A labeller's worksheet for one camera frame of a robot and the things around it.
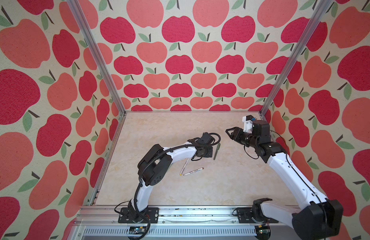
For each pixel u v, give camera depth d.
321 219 0.38
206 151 0.80
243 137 0.69
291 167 0.48
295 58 0.88
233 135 0.70
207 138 0.74
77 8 0.70
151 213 0.75
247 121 0.71
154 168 0.51
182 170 0.90
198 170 0.90
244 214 0.74
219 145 1.01
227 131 0.77
